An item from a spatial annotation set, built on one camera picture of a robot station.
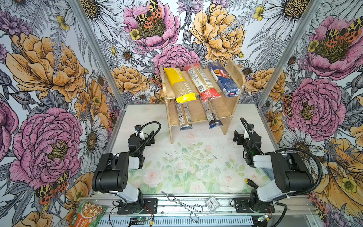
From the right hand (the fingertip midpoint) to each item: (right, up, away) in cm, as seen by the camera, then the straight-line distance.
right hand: (242, 134), depth 94 cm
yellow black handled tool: (0, -26, -14) cm, 29 cm away
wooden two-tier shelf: (-12, +17, -3) cm, 21 cm away
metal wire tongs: (-43, -33, -18) cm, 57 cm away
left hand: (-63, 0, 0) cm, 63 cm away
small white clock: (-24, -34, -21) cm, 46 cm away
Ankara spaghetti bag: (-38, +12, -11) cm, 42 cm away
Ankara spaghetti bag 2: (-22, +9, -14) cm, 27 cm away
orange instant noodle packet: (-85, -36, -24) cm, 95 cm away
